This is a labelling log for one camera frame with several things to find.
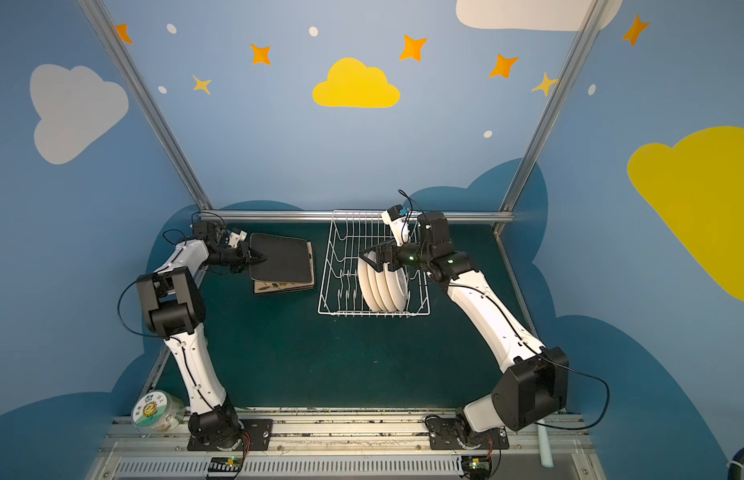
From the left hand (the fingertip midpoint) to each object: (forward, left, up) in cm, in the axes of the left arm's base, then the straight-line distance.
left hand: (263, 258), depth 100 cm
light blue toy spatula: (-53, -81, -7) cm, 97 cm away
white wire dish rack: (-6, -30, -6) cm, 32 cm away
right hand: (-13, -38, +22) cm, 46 cm away
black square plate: (+3, -7, -4) cm, 9 cm away
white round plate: (-15, -36, +6) cm, 39 cm away
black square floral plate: (+3, -7, -4) cm, 9 cm away
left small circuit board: (-57, -2, -12) cm, 59 cm away
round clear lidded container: (-47, +13, 0) cm, 49 cm away
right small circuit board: (-57, -64, -12) cm, 87 cm away
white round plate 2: (-16, -39, +6) cm, 42 cm away
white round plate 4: (-8, -48, -3) cm, 49 cm away
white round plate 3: (-16, -42, +5) cm, 45 cm away
